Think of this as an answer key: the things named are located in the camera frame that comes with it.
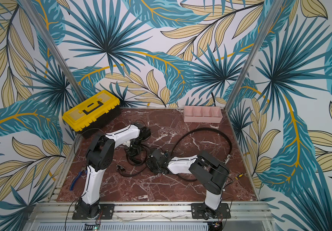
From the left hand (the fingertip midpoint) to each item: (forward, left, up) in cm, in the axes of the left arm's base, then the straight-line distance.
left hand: (134, 159), depth 90 cm
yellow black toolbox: (+25, +28, +14) cm, 40 cm away
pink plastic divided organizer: (+40, -51, -2) cm, 65 cm away
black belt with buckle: (-7, +6, -1) cm, 9 cm away
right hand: (-3, -6, 0) cm, 7 cm away
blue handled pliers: (-11, +32, -2) cm, 34 cm away
